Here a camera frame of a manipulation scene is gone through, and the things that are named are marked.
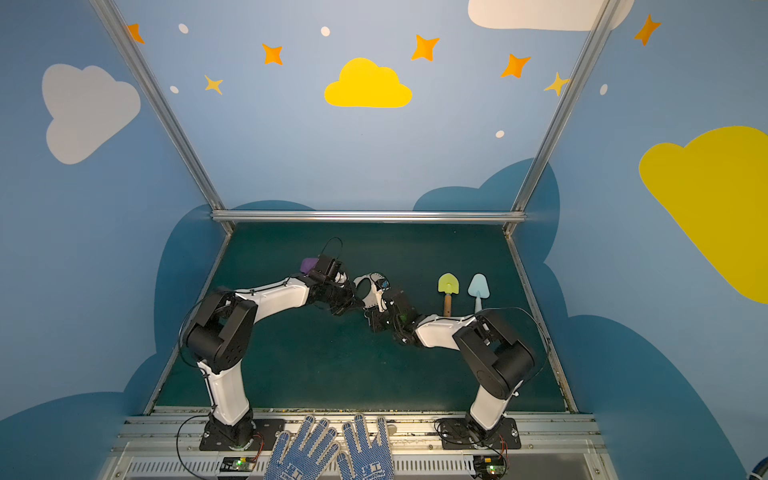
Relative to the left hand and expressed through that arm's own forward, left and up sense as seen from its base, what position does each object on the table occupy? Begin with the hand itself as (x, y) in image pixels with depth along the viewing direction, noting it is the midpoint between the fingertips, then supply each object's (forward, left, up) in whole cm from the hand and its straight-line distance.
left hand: (370, 303), depth 92 cm
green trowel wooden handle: (+12, -27, -6) cm, 30 cm away
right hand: (-1, 0, -2) cm, 2 cm away
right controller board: (-41, -31, -7) cm, 52 cm away
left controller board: (-41, +30, -7) cm, 52 cm away
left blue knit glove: (-41, +14, -6) cm, 43 cm away
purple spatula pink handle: (+19, +24, -5) cm, 31 cm away
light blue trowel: (+10, -38, -6) cm, 39 cm away
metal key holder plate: (+3, 0, -3) cm, 5 cm away
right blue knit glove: (-40, -1, -6) cm, 41 cm away
